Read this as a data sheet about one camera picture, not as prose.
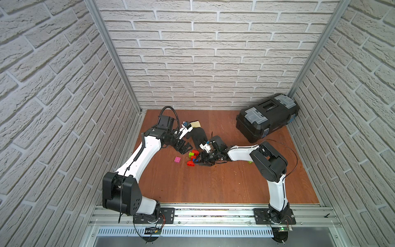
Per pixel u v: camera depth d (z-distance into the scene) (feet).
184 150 2.38
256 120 2.98
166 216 2.39
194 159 2.90
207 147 2.94
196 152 3.11
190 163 2.96
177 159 3.01
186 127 2.38
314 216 2.51
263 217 2.40
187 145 2.38
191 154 3.04
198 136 3.42
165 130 2.07
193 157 3.01
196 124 3.61
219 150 2.53
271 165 1.75
